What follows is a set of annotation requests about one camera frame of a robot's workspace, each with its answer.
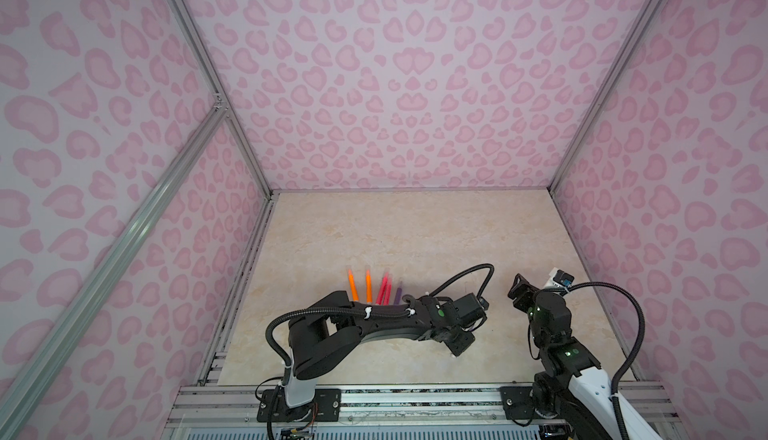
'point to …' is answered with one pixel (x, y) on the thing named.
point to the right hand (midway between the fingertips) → (527, 279)
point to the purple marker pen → (398, 295)
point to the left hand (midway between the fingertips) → (467, 335)
